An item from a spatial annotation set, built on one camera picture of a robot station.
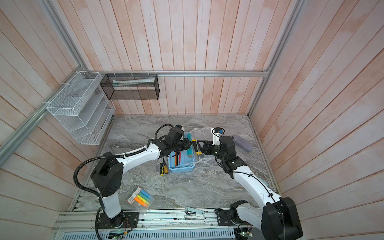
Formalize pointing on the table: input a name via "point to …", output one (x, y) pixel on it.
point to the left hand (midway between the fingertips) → (191, 146)
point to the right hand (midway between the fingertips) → (200, 141)
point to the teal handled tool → (189, 152)
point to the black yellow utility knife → (194, 142)
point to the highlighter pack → (140, 197)
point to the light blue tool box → (183, 161)
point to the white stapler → (192, 213)
